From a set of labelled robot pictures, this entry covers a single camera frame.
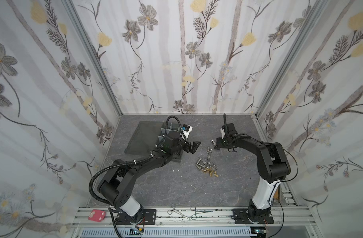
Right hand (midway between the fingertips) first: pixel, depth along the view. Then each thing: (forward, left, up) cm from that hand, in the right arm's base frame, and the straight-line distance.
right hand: (221, 140), depth 99 cm
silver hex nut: (+2, +5, -5) cm, 7 cm away
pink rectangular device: (-46, +69, -3) cm, 83 cm away
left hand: (-7, +19, +14) cm, 24 cm away
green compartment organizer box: (+7, +54, -8) cm, 55 cm away
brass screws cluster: (-21, +8, -3) cm, 23 cm away
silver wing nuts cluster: (-16, +14, -4) cm, 22 cm away
